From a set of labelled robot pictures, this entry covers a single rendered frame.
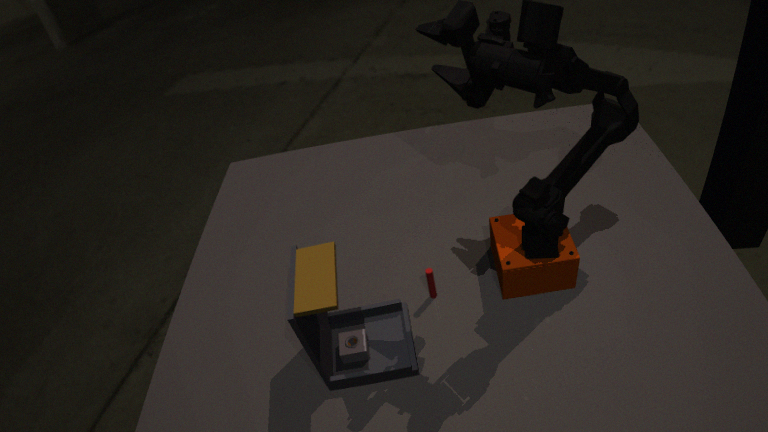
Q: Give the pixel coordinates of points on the dark red peg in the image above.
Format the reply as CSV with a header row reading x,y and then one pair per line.
x,y
430,278

